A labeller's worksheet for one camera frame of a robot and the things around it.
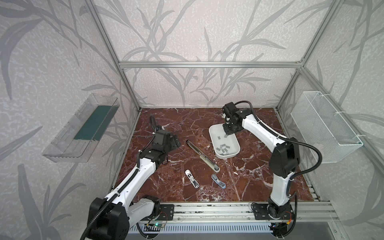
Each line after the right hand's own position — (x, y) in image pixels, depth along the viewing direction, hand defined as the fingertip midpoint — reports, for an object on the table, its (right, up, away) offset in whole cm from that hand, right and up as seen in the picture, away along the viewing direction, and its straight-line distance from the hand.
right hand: (229, 126), depth 91 cm
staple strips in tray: (-4, -13, +8) cm, 16 cm away
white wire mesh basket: (+38, -2, -27) cm, 47 cm away
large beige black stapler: (-18, -18, +1) cm, 25 cm away
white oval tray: (+4, -10, +8) cm, 14 cm away
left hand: (-32, -5, -7) cm, 33 cm away
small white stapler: (-23, -29, -7) cm, 38 cm away
